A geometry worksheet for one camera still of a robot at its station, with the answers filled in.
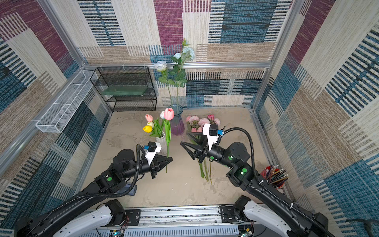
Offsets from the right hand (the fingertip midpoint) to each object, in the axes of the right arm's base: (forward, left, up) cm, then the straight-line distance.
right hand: (185, 140), depth 58 cm
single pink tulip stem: (0, -8, -37) cm, 38 cm away
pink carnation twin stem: (+36, -20, -32) cm, 52 cm away
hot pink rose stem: (+39, -15, -29) cm, 51 cm away
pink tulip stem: (+7, -10, -38) cm, 40 cm away
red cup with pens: (-5, -43, -26) cm, 51 cm away
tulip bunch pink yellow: (+15, +17, -10) cm, 25 cm away
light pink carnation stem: (+33, -10, -28) cm, 45 cm away
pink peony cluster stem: (+36, -3, -31) cm, 48 cm away
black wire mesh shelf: (+58, +41, -8) cm, 72 cm away
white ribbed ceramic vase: (+14, +14, -22) cm, 30 cm away
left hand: (-2, +7, -12) cm, 14 cm away
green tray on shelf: (+46, +40, -11) cm, 62 cm away
